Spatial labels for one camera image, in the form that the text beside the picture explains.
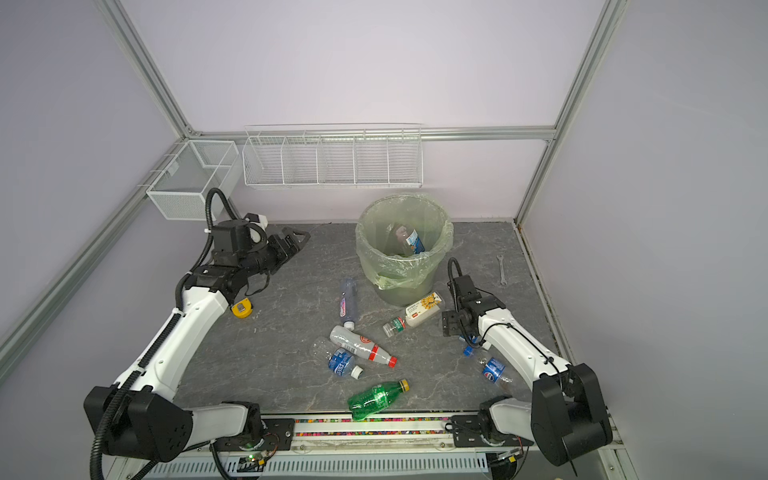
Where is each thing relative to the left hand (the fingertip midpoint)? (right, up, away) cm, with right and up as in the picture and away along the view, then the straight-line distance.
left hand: (302, 246), depth 77 cm
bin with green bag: (+26, +2, +21) cm, 34 cm away
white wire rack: (+3, +30, +22) cm, 38 cm away
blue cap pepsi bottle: (+51, -33, +2) cm, 61 cm away
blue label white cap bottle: (+9, -31, +3) cm, 33 cm away
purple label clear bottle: (+9, -18, +16) cm, 26 cm away
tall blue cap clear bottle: (+31, +1, +19) cm, 36 cm away
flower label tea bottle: (+30, -20, +12) cm, 38 cm away
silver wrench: (+63, -4, +32) cm, 70 cm away
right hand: (+45, -23, +9) cm, 51 cm away
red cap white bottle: (+15, -29, +7) cm, 33 cm away
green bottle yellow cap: (+19, -39, -3) cm, 43 cm away
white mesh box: (-35, +15, +5) cm, 39 cm away
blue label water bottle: (+47, -27, +7) cm, 55 cm away
